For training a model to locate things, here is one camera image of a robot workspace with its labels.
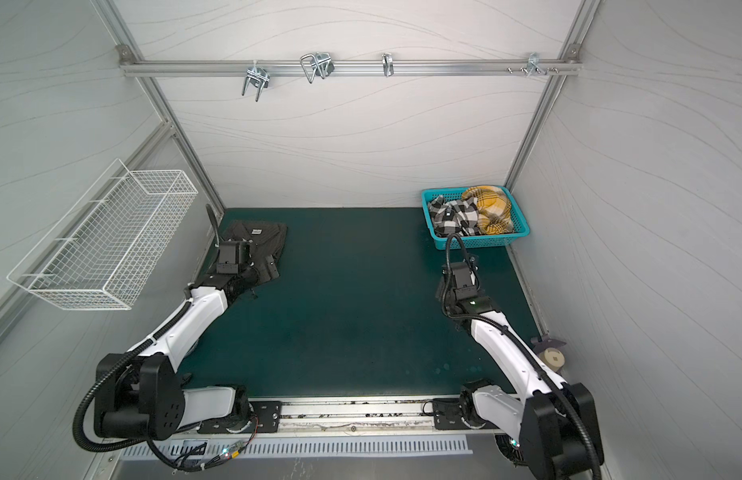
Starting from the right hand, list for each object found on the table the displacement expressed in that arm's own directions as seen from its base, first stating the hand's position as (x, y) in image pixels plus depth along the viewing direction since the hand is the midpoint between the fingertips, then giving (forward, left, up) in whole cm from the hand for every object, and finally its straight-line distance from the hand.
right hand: (464, 280), depth 85 cm
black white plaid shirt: (+28, -2, -2) cm, 28 cm away
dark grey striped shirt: (+18, +68, -9) cm, 71 cm away
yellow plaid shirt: (+30, -14, -1) cm, 33 cm away
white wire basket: (-10, +88, +21) cm, 91 cm away
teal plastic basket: (+26, -24, -4) cm, 36 cm away
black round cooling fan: (-38, -10, -17) cm, 43 cm away
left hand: (+2, +59, +2) cm, 59 cm away
